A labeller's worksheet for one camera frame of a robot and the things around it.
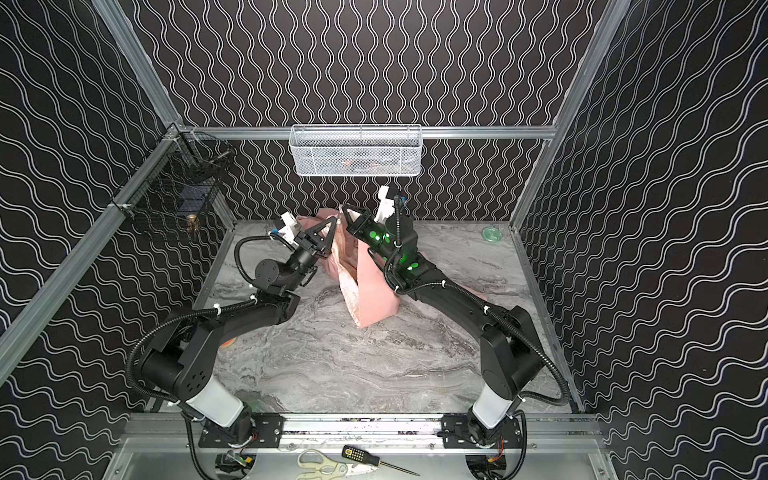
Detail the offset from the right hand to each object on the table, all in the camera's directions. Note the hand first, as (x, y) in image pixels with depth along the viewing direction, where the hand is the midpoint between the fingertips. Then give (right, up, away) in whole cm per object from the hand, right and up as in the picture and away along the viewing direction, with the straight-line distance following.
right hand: (340, 208), depth 72 cm
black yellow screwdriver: (+6, -58, -2) cm, 58 cm away
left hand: (+1, -3, -4) cm, 5 cm away
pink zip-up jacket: (+2, -14, +6) cm, 15 cm away
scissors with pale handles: (-5, -60, -3) cm, 61 cm away
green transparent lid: (+52, -3, +43) cm, 68 cm away
